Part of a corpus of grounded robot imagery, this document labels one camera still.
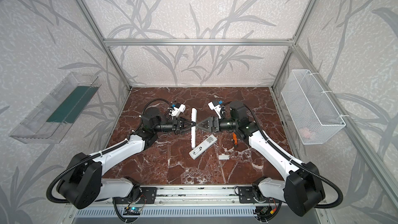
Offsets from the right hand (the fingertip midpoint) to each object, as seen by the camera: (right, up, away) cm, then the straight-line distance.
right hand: (201, 122), depth 70 cm
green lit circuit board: (-32, -42, +1) cm, 53 cm away
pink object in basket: (+50, -5, +2) cm, 50 cm away
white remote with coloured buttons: (-4, +2, 0) cm, 4 cm away
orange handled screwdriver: (+19, -13, +22) cm, 31 cm away
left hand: (-3, -1, -1) cm, 3 cm away
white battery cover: (+12, -22, +16) cm, 30 cm away
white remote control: (-5, -20, +16) cm, 26 cm away
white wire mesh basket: (+45, +3, -10) cm, 47 cm away
